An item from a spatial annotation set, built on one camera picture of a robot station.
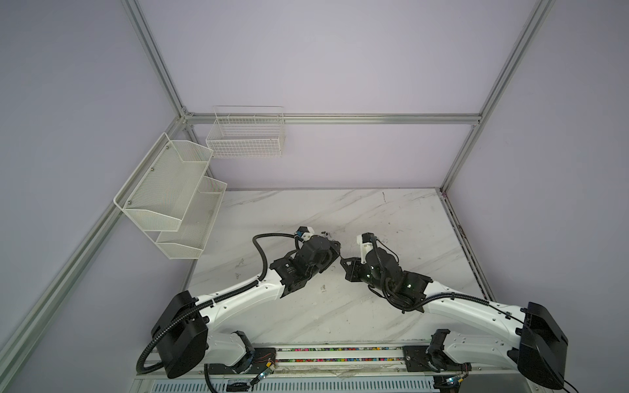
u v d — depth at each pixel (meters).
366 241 0.71
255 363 0.73
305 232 0.73
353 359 0.75
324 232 1.04
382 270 0.55
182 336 0.40
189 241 0.88
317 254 0.58
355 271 0.68
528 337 0.42
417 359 0.73
